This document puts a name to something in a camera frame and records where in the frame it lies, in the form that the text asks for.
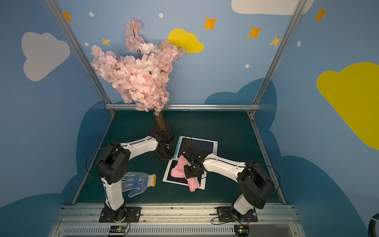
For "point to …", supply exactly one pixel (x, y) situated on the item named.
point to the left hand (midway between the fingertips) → (171, 156)
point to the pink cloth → (179, 171)
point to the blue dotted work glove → (139, 180)
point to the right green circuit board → (242, 230)
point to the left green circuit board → (117, 229)
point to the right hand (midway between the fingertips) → (189, 173)
